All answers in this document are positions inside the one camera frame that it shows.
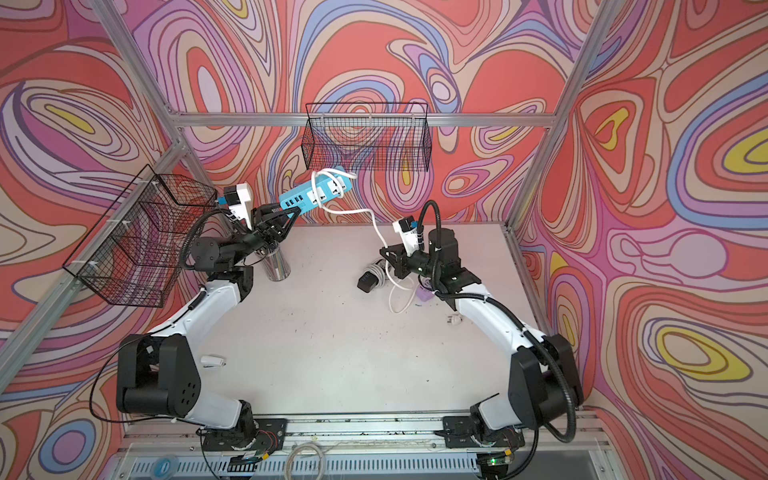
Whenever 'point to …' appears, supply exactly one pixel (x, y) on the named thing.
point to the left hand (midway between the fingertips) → (302, 215)
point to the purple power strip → (424, 294)
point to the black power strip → (369, 280)
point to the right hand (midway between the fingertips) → (384, 257)
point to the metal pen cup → (277, 266)
